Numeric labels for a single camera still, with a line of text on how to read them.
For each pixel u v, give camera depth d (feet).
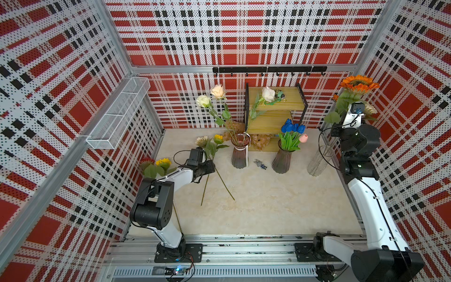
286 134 2.69
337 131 2.00
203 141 3.54
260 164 3.33
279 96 2.90
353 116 1.76
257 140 3.43
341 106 2.06
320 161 3.01
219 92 2.51
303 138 2.47
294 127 2.67
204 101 2.63
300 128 2.62
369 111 2.39
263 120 3.56
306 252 2.40
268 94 2.62
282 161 3.08
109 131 2.31
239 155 3.05
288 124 2.57
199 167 2.45
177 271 2.26
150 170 3.14
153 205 1.55
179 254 2.19
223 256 2.42
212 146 3.56
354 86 1.70
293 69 2.90
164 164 3.22
